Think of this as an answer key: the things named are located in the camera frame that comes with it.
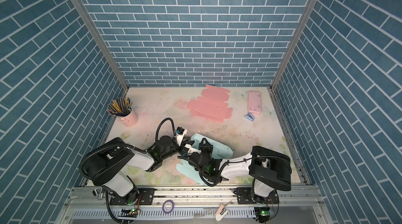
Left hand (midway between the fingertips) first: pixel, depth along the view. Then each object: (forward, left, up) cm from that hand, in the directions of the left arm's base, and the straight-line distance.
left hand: (192, 141), depth 87 cm
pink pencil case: (+27, -42, -3) cm, 50 cm away
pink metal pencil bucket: (+14, +38, +1) cm, 41 cm away
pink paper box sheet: (+29, -12, -4) cm, 32 cm away
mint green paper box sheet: (-6, -15, -2) cm, 16 cm away
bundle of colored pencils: (+20, +44, +6) cm, 49 cm away
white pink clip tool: (-33, -14, -2) cm, 36 cm away
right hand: (0, -6, +5) cm, 8 cm away
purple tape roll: (-30, +10, -5) cm, 32 cm away
